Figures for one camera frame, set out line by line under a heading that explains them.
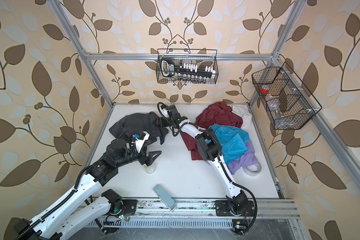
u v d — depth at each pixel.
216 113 1.11
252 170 0.86
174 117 0.85
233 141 0.84
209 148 0.64
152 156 0.65
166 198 0.75
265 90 0.87
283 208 0.75
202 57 0.91
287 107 0.75
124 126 0.98
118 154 0.56
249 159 0.84
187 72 0.86
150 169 0.86
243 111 1.11
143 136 0.63
